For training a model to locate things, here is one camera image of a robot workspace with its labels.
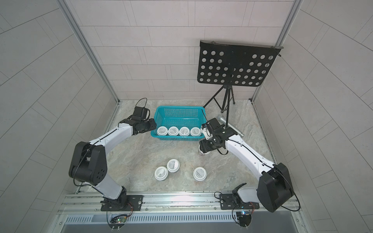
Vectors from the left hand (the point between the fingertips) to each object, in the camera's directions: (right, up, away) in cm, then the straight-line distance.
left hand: (156, 123), depth 93 cm
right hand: (+30, -12, -12) cm, 35 cm away
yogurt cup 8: (+27, -25, -18) cm, 41 cm away
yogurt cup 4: (+25, -5, -2) cm, 26 cm away
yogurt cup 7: (+13, -22, -16) cm, 30 cm away
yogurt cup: (+4, -5, -2) cm, 6 cm away
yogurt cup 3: (+18, -5, -2) cm, 19 cm away
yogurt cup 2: (+11, -5, -2) cm, 12 cm away
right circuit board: (+48, -43, -25) cm, 69 cm away
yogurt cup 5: (+28, -16, -14) cm, 35 cm away
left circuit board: (-10, -42, -29) cm, 52 cm away
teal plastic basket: (+12, -1, +12) cm, 17 cm away
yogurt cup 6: (+7, -25, -17) cm, 31 cm away
